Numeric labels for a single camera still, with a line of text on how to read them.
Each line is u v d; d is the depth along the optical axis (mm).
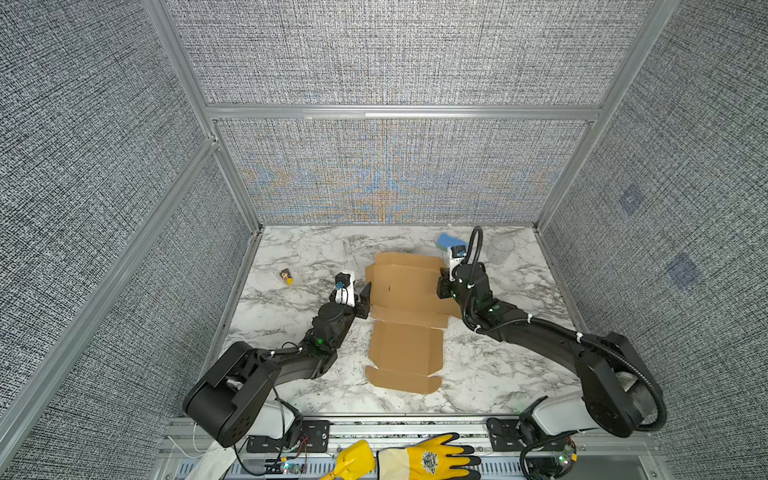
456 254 745
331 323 634
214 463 696
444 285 763
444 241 1140
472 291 638
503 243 1097
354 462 689
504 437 731
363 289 784
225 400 431
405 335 920
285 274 1031
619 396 432
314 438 732
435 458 683
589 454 709
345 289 702
